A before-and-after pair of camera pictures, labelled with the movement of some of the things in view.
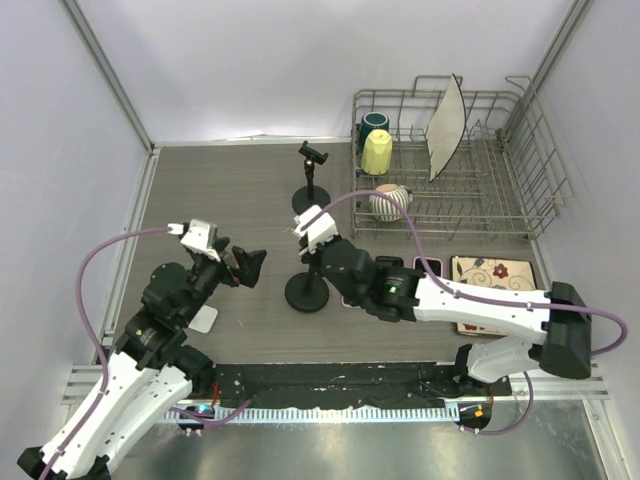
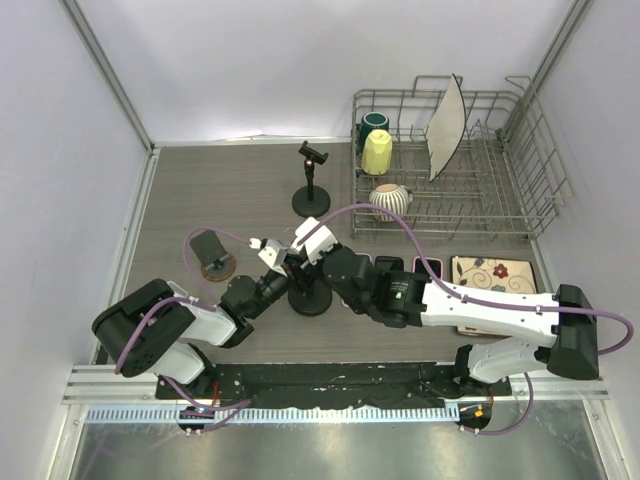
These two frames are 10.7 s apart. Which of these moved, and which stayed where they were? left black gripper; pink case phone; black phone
Moved: left black gripper
Stayed: black phone; pink case phone
